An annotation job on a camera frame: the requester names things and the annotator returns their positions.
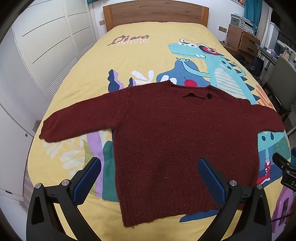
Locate wooden headboard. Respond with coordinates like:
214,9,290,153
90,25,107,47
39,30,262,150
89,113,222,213
103,1,209,31

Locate teal curtain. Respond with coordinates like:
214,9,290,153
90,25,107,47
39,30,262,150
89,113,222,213
244,0,263,29

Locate dark red knit sweater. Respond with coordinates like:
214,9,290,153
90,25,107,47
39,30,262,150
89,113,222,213
39,81,285,227

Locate wooden nightstand drawers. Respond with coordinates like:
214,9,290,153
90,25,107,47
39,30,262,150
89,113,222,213
226,24,260,57

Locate white storage boxes stack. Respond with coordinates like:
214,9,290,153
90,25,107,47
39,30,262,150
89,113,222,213
230,14,254,35

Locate cluttered desk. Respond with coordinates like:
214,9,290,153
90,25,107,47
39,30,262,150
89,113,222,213
255,40,295,71

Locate grey chair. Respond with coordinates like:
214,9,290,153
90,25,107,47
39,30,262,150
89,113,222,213
262,57,296,122

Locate dark bag on floor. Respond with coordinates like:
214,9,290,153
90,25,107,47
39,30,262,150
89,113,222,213
249,56,264,77

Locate white wardrobe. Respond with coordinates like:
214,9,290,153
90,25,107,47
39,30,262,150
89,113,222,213
1,1,95,201

